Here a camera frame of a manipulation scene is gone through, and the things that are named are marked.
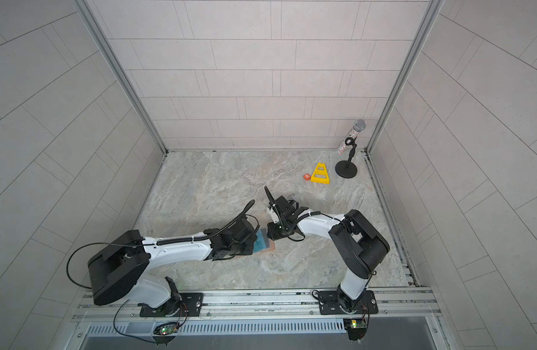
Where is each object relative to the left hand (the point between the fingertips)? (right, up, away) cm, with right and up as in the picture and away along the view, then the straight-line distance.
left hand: (257, 246), depth 86 cm
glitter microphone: (+41, +49, +3) cm, 64 cm away
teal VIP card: (+1, +2, -3) cm, 3 cm away
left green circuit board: (-25, -17, -21) cm, 37 cm away
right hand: (+5, +4, +3) cm, 7 cm away
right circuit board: (+33, -19, -18) cm, 42 cm away
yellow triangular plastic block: (+29, +28, +21) cm, 46 cm away
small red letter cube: (+22, +27, +20) cm, 40 cm away
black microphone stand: (+43, +31, +22) cm, 57 cm away
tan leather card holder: (+5, +2, -1) cm, 5 cm away
